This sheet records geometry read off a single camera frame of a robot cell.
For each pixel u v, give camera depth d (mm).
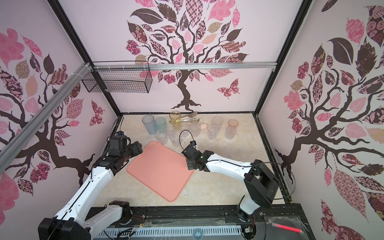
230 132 1031
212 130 1049
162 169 965
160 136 1015
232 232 697
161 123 1012
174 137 1006
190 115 1170
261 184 432
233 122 1047
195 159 639
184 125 1073
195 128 1051
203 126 1095
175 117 1031
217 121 1101
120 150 606
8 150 499
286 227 702
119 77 948
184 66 921
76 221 395
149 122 976
